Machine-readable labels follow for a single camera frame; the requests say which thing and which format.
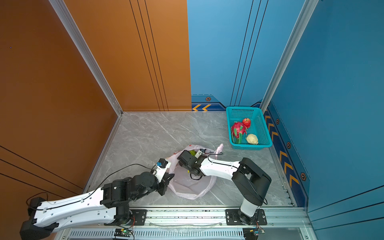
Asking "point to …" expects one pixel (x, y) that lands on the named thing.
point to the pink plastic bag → (181, 184)
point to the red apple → (247, 122)
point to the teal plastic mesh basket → (258, 127)
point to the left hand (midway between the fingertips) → (174, 175)
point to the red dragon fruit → (237, 129)
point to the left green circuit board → (122, 232)
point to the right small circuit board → (250, 233)
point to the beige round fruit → (252, 139)
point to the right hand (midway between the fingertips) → (187, 165)
